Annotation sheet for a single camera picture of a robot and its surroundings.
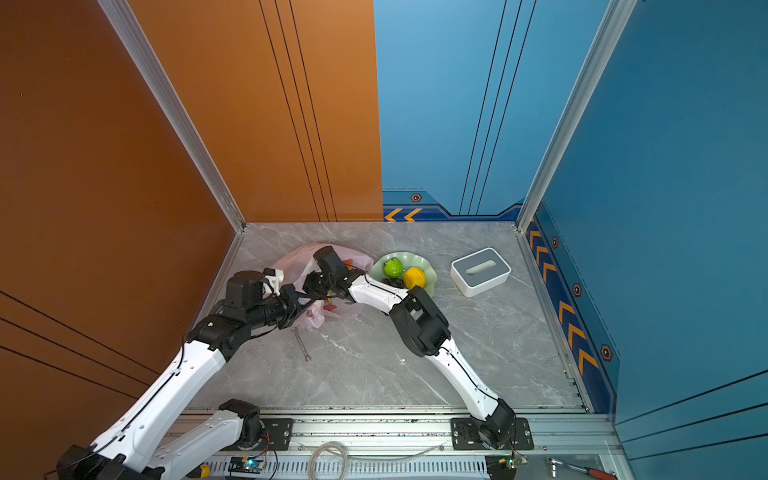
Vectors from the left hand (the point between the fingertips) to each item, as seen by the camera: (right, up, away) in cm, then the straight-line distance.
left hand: (318, 294), depth 75 cm
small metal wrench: (-7, -20, +11) cm, 24 cm away
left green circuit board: (-16, -40, -5) cm, 44 cm away
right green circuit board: (+45, -41, -5) cm, 61 cm away
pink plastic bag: (-9, +7, +10) cm, 16 cm away
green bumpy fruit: (+19, +5, +24) cm, 30 cm away
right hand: (-13, +1, +16) cm, 20 cm away
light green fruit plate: (+24, +8, +28) cm, 38 cm away
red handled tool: (+66, -40, -7) cm, 78 cm away
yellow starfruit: (+26, +2, +21) cm, 33 cm away
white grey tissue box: (+49, +4, +28) cm, 57 cm away
